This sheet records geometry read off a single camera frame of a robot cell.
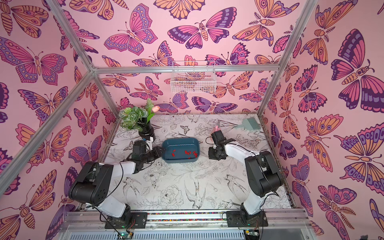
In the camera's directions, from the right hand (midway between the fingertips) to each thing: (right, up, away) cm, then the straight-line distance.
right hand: (209, 156), depth 94 cm
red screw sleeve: (-23, +6, +9) cm, 25 cm away
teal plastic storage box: (-19, +3, +7) cm, 21 cm away
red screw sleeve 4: (-9, +1, +4) cm, 10 cm away
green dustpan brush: (+32, +21, +19) cm, 43 cm away
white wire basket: (-10, +50, +2) cm, 51 cm away
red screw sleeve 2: (-23, 0, +4) cm, 24 cm away
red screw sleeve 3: (-14, +1, +4) cm, 14 cm away
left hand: (-27, +5, 0) cm, 28 cm away
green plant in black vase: (-42, +23, -7) cm, 49 cm away
